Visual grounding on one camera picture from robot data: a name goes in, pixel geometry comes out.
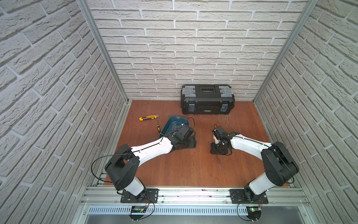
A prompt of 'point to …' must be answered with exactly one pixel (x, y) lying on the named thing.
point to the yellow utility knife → (148, 117)
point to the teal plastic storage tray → (168, 128)
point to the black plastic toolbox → (209, 99)
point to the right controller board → (254, 213)
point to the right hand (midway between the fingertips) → (214, 151)
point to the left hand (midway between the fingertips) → (195, 141)
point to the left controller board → (137, 209)
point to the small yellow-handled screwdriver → (158, 126)
